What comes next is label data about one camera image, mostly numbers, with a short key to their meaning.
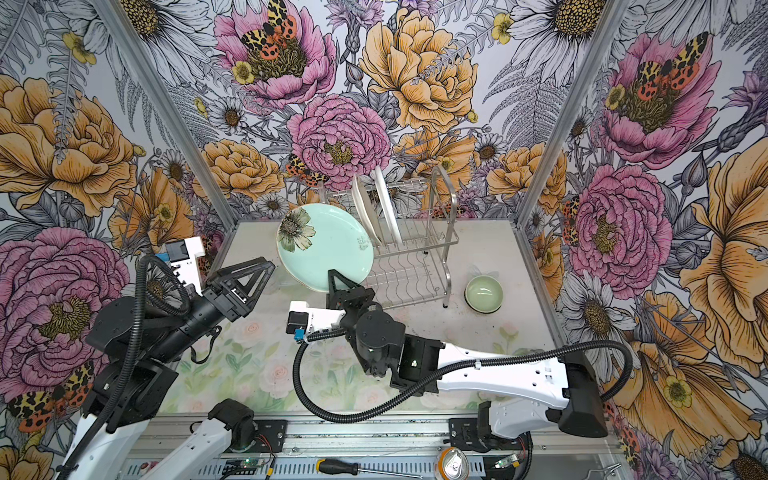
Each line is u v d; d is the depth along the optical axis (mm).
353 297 500
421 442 743
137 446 420
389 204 654
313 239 598
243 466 711
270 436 742
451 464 618
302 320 489
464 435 740
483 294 941
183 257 449
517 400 578
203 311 458
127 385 341
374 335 416
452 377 436
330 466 687
